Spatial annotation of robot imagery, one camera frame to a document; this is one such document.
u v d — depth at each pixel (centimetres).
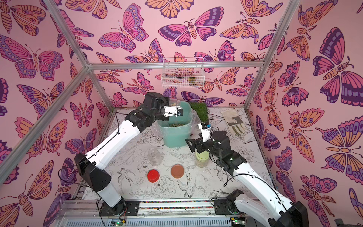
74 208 75
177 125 104
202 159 78
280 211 39
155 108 57
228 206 72
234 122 109
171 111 66
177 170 87
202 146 65
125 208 73
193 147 66
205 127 63
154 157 92
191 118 80
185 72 95
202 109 115
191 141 65
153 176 85
